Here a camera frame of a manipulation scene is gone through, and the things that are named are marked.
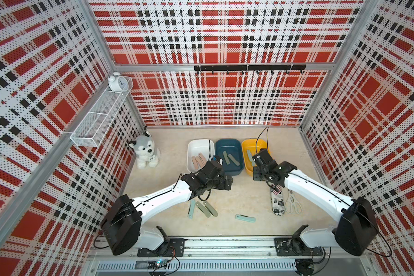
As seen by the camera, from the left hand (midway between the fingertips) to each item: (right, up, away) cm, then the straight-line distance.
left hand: (226, 179), depth 82 cm
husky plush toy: (-42, +12, +7) cm, 44 cm away
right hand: (+18, +3, +2) cm, 18 cm away
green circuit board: (-29, -32, -13) cm, 45 cm away
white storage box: (-17, +11, +29) cm, 36 cm away
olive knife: (+1, +9, +22) cm, 24 cm away
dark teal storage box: (+5, +13, +28) cm, 31 cm away
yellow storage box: (+20, +16, +26) cm, 36 cm away
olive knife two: (-8, -15, +2) cm, 17 cm away
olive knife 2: (+5, +7, +21) cm, 23 cm away
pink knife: (-13, +8, +20) cm, 25 cm away
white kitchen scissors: (+33, -13, +4) cm, 36 cm away
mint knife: (-17, -15, +2) cm, 23 cm away
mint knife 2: (+9, -19, +1) cm, 21 cm away
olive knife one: (-10, -17, +2) cm, 20 cm away
